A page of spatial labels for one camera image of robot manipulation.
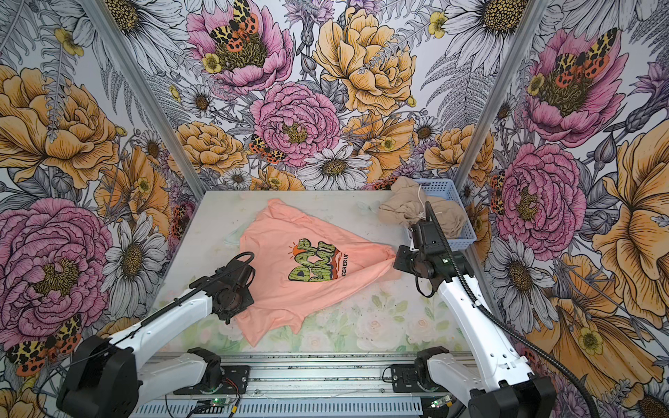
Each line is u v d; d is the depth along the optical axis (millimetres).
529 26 738
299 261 992
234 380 738
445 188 1192
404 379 740
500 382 382
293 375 763
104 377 403
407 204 1052
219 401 713
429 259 543
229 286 628
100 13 715
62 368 638
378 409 1118
